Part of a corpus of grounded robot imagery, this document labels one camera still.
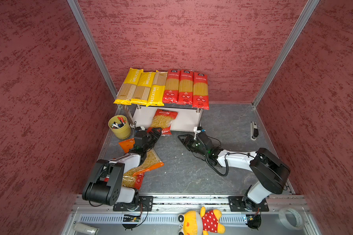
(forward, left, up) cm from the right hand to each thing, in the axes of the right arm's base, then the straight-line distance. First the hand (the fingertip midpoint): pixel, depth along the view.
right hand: (177, 140), depth 83 cm
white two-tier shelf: (+21, -8, -4) cm, 23 cm away
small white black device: (+12, -54, -11) cm, 57 cm away
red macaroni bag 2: (-18, +27, -11) cm, 34 cm away
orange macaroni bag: (-8, +16, -10) cm, 20 cm away
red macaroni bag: (+19, +10, -3) cm, 21 cm away
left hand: (+8, +11, -4) cm, 14 cm away
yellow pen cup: (+15, +39, -4) cm, 42 cm away
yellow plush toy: (-38, -7, -6) cm, 39 cm away
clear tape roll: (-35, -52, -13) cm, 64 cm away
